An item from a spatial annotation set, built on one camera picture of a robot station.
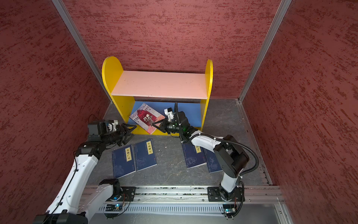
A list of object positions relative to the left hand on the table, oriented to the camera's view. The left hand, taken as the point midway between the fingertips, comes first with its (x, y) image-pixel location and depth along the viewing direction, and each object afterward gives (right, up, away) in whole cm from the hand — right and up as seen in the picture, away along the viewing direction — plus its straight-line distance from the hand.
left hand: (136, 132), depth 75 cm
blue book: (-12, -20, +10) cm, 26 cm away
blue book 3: (+33, -17, +13) cm, 40 cm away
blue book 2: (+1, -18, +14) cm, 23 cm away
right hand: (+8, +2, +2) cm, 8 cm away
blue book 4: (+45, -22, +10) cm, 51 cm away
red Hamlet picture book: (+3, +9, +6) cm, 11 cm away
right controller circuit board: (+50, -40, -4) cm, 64 cm away
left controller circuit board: (-11, -39, -4) cm, 41 cm away
